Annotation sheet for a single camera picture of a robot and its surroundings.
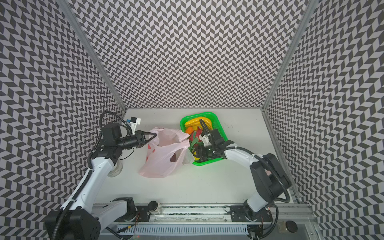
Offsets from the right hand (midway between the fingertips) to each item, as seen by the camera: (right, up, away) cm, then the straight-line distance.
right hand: (197, 158), depth 86 cm
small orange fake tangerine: (-5, +15, +10) cm, 19 cm away
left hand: (-20, +14, -13) cm, 28 cm away
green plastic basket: (-10, +21, +13) cm, 27 cm away
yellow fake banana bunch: (-2, +20, +11) cm, 23 cm away
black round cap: (+41, -24, -23) cm, 52 cm away
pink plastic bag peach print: (-13, +8, -22) cm, 26 cm away
